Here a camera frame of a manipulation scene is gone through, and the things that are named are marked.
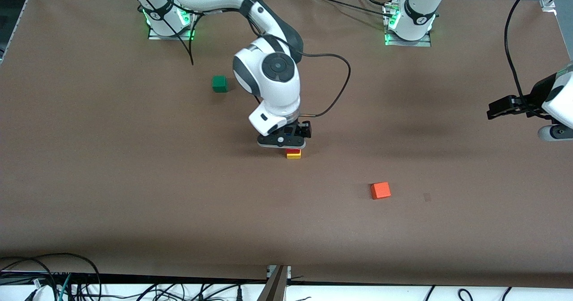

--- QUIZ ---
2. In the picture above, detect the orange wooden block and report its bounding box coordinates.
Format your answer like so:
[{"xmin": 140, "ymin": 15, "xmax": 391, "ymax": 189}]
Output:
[{"xmin": 370, "ymin": 182, "xmax": 392, "ymax": 200}]

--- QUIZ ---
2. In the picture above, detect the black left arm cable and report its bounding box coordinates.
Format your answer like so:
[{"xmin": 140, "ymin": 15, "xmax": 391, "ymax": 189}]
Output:
[{"xmin": 504, "ymin": 0, "xmax": 549, "ymax": 109}]

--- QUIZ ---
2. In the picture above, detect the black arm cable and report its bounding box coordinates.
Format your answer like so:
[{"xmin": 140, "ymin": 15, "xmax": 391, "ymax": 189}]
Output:
[
  {"xmin": 504, "ymin": 0, "xmax": 549, "ymax": 109},
  {"xmin": 134, "ymin": 0, "xmax": 352, "ymax": 118}
]

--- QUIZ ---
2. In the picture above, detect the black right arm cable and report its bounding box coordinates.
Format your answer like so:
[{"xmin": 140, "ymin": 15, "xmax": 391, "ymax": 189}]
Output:
[{"xmin": 134, "ymin": 0, "xmax": 352, "ymax": 118}]

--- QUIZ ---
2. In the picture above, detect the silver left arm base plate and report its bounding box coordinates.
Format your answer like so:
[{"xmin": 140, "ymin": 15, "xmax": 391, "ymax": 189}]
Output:
[{"xmin": 384, "ymin": 5, "xmax": 432, "ymax": 47}]

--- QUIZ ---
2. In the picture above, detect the silver pole bracket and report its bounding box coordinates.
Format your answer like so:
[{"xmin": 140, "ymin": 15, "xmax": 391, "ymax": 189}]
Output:
[{"xmin": 267, "ymin": 265, "xmax": 292, "ymax": 280}]

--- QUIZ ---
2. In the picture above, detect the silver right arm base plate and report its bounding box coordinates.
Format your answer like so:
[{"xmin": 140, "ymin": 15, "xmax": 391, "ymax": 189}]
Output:
[{"xmin": 148, "ymin": 10, "xmax": 197, "ymax": 41}]

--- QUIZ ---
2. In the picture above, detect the grey camera pole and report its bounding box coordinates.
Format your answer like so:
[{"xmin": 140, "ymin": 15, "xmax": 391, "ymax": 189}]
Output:
[{"xmin": 257, "ymin": 266, "xmax": 289, "ymax": 301}]

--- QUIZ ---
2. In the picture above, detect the large looped black cable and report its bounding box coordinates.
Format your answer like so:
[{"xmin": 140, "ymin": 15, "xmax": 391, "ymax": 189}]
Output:
[{"xmin": 0, "ymin": 253, "xmax": 103, "ymax": 301}]

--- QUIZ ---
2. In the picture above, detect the green cable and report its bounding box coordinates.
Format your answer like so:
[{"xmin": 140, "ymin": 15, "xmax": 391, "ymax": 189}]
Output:
[{"xmin": 57, "ymin": 273, "xmax": 73, "ymax": 301}]

